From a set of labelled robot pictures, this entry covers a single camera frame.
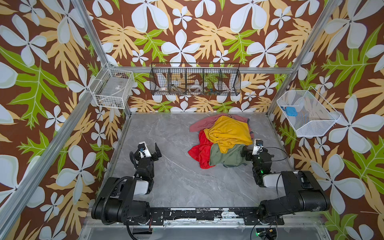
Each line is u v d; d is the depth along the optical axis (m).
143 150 0.73
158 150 0.82
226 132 0.93
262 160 0.68
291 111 0.85
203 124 1.12
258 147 0.78
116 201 0.43
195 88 0.98
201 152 0.92
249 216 0.73
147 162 0.65
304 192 0.45
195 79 0.97
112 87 0.86
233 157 0.87
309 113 0.82
